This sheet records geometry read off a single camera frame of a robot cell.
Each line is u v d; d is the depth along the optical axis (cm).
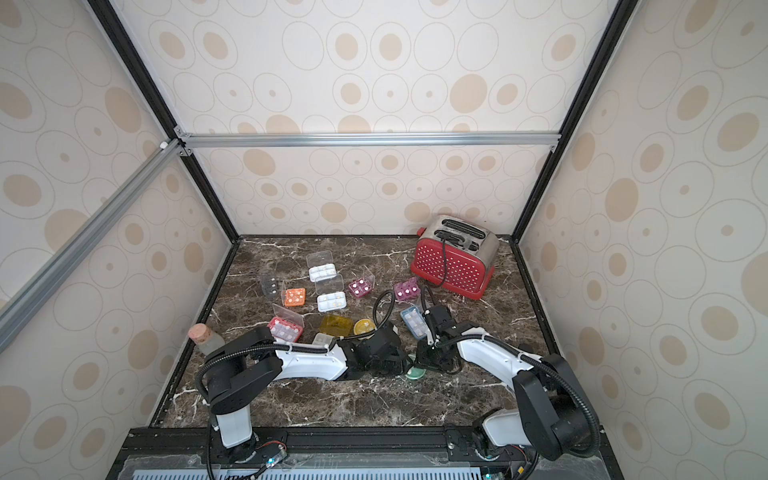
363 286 104
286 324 95
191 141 92
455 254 92
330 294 103
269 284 105
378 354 68
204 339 83
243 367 51
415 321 96
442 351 66
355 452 73
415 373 85
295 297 100
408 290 103
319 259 113
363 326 95
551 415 42
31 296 53
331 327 95
